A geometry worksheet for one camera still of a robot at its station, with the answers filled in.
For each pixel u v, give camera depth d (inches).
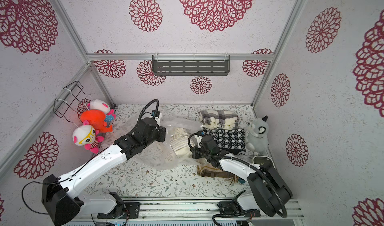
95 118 33.9
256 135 33.7
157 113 26.1
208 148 27.0
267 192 16.7
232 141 36.4
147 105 22.0
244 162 20.1
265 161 33.7
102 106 37.2
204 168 31.4
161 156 36.2
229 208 28.9
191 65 38.0
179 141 34.4
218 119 40.8
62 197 14.9
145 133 22.6
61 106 28.7
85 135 31.4
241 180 31.3
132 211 28.9
